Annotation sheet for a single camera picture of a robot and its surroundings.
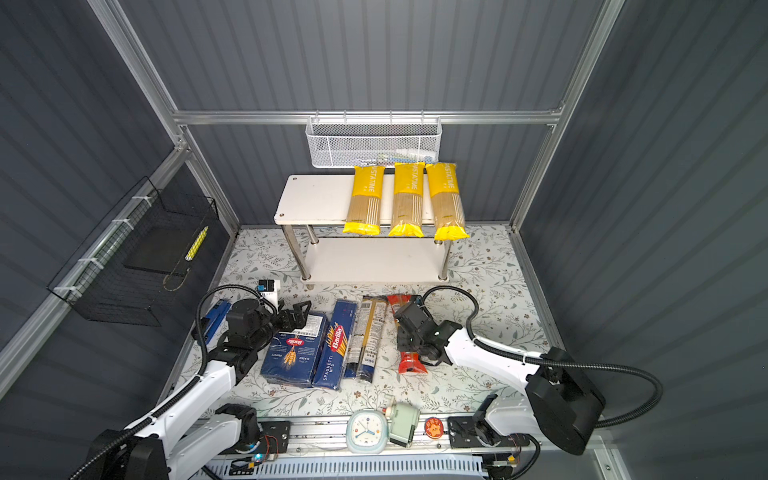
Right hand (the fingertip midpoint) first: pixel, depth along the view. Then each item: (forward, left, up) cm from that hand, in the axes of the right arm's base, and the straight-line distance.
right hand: (406, 338), depth 85 cm
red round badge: (-22, -7, -5) cm, 23 cm away
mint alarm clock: (-23, +10, -1) cm, 25 cm away
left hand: (+7, +31, +8) cm, 33 cm away
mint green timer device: (-21, +1, 0) cm, 21 cm away
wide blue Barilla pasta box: (-6, +31, +2) cm, 32 cm away
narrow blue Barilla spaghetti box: (-5, +21, -1) cm, 21 cm away
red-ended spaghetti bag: (-8, -1, +4) cm, 9 cm away
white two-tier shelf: (+27, +27, +29) cm, 48 cm away
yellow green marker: (+16, +55, +24) cm, 62 cm away
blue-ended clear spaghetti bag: (+1, +12, -3) cm, 12 cm away
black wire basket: (+12, +68, +26) cm, 73 cm away
